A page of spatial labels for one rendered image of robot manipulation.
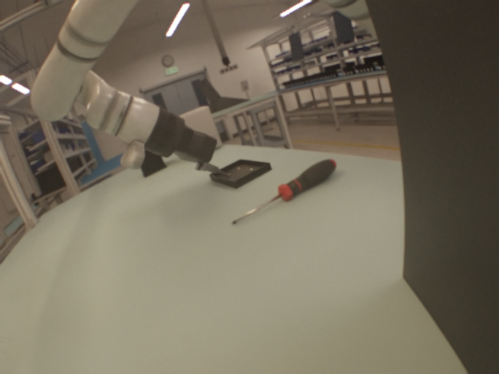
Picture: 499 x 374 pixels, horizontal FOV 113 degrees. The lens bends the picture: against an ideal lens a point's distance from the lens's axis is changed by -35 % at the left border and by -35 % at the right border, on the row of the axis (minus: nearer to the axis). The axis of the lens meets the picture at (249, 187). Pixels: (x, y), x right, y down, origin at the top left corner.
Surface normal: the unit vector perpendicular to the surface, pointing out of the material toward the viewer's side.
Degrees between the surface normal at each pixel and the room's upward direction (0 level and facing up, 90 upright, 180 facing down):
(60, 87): 125
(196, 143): 76
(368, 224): 0
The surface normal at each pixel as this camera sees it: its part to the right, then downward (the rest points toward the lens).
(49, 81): 0.23, 0.63
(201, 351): -0.31, -0.88
